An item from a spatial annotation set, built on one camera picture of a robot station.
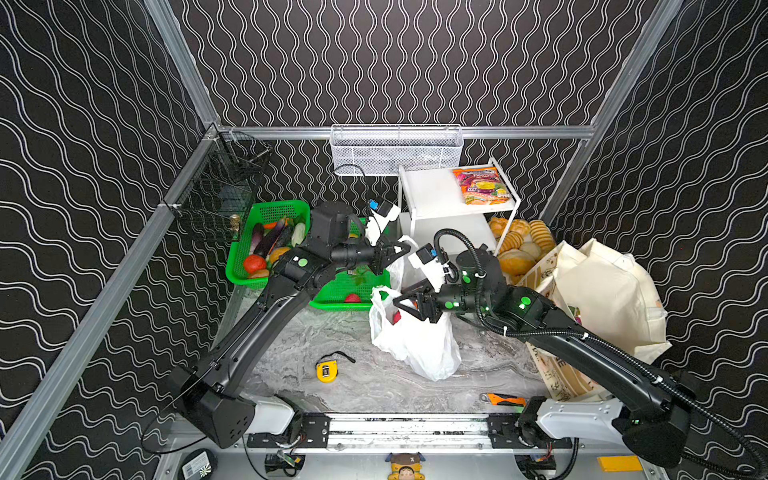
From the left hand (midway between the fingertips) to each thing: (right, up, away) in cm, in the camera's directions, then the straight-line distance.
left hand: (415, 246), depth 63 cm
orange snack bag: (+20, +17, +17) cm, 31 cm away
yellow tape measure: (-23, -34, +19) cm, 45 cm away
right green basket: (-18, -14, +38) cm, 45 cm away
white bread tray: (+44, -1, +43) cm, 62 cm away
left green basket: (-54, +14, +51) cm, 75 cm away
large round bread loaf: (+38, -4, +38) cm, 54 cm away
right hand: (-4, -11, +2) cm, 12 cm away
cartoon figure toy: (-2, -50, +5) cm, 50 cm away
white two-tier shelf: (+7, +13, +17) cm, 22 cm away
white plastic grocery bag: (+4, -24, +7) cm, 25 cm away
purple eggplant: (-55, +6, +50) cm, 75 cm away
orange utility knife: (+23, -40, +16) cm, 49 cm away
